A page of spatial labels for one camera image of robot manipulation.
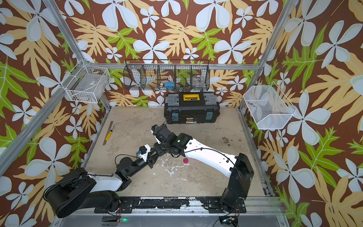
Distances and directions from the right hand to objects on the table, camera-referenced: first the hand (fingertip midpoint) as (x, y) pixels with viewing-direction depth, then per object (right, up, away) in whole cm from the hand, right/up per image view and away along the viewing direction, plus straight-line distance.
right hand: (155, 146), depth 76 cm
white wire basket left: (-44, +37, +9) cm, 58 cm away
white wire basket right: (+67, +22, +8) cm, 71 cm away
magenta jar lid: (+17, -12, +14) cm, 25 cm away
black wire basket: (+19, +46, +22) cm, 54 cm away
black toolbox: (+21, +24, +23) cm, 40 cm away
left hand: (+2, -1, +2) cm, 3 cm away
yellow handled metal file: (-40, +5, +27) cm, 48 cm away
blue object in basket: (+6, +38, +18) cm, 42 cm away
